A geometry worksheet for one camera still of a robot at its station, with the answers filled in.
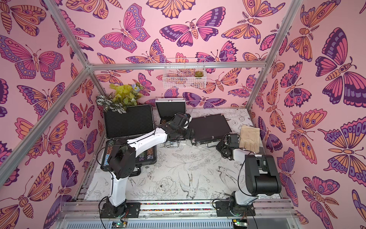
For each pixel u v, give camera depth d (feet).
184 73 3.12
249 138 3.28
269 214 2.40
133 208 2.43
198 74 3.02
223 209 2.39
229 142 2.49
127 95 3.19
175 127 2.34
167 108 3.28
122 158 1.67
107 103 3.02
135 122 3.31
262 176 1.49
